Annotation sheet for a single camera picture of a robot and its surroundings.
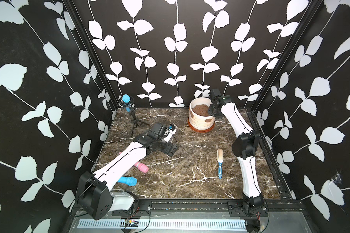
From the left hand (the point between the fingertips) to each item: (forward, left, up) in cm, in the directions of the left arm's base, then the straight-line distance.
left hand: (171, 143), depth 81 cm
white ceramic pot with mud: (+20, -19, -2) cm, 27 cm away
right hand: (+25, -28, -1) cm, 37 cm away
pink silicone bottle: (-8, +18, -12) cm, 23 cm away
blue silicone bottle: (-16, +23, -13) cm, 31 cm away
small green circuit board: (-35, +22, -17) cm, 44 cm away
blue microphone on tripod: (+30, +28, +4) cm, 41 cm away
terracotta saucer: (+18, -21, -14) cm, 31 cm away
